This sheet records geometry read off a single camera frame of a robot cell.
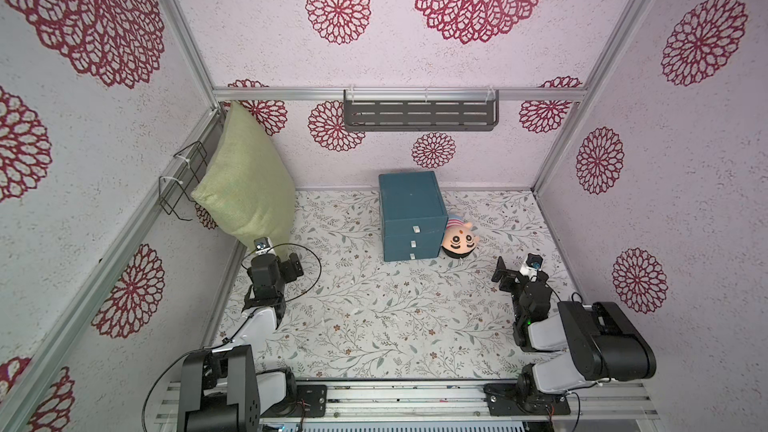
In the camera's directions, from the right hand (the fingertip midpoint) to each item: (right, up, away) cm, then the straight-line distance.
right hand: (516, 258), depth 89 cm
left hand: (-70, -1, +2) cm, 70 cm away
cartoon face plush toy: (-15, +5, +7) cm, 18 cm away
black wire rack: (-92, +18, -13) cm, 95 cm away
